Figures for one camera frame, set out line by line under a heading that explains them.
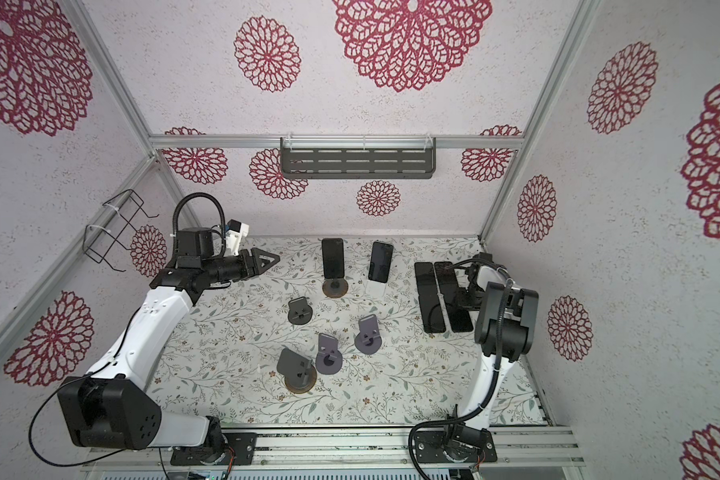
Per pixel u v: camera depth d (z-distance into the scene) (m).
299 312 0.94
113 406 0.40
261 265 0.70
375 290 1.04
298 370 0.80
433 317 0.90
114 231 0.77
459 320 0.96
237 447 0.73
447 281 1.08
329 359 0.85
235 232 0.70
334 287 1.06
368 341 0.88
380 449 0.76
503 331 0.50
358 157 0.94
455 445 0.67
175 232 0.59
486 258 0.85
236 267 0.68
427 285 1.06
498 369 0.57
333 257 0.97
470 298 0.88
